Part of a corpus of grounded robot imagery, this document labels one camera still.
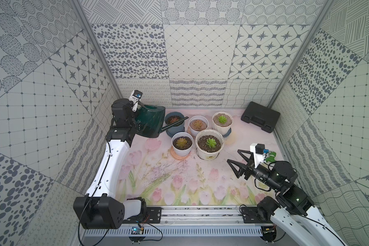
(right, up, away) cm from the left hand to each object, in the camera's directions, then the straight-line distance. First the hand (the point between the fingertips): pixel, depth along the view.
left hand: (119, 100), depth 71 cm
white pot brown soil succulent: (+54, -10, +27) cm, 62 cm away
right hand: (+53, -26, -4) cm, 59 cm away
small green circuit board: (+9, -61, 0) cm, 62 cm away
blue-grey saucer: (+60, -18, +33) cm, 71 cm away
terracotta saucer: (+27, -33, +22) cm, 48 cm away
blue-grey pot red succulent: (+21, -8, +31) cm, 38 cm away
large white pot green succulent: (+45, -23, +17) cm, 53 cm away
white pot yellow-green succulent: (+29, -22, +17) cm, 40 cm away
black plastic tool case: (+86, -6, +38) cm, 94 cm away
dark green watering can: (+13, -10, +4) cm, 17 cm away
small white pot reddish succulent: (+38, -11, +25) cm, 47 cm away
